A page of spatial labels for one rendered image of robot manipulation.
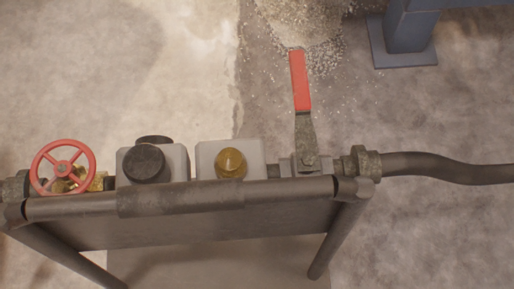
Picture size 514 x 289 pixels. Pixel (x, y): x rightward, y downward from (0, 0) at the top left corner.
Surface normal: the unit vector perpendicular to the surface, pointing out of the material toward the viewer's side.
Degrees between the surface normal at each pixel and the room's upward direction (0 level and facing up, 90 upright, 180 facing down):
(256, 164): 0
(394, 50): 90
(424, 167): 51
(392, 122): 0
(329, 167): 0
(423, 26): 90
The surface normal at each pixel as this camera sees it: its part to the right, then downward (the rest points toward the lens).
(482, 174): 0.65, -0.09
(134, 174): 0.00, -0.37
